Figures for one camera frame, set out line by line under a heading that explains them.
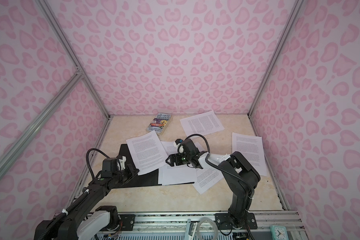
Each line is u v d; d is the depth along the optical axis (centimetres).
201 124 114
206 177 88
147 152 96
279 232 69
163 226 72
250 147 101
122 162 80
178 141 84
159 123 113
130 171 75
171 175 86
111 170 67
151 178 88
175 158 80
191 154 74
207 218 76
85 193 53
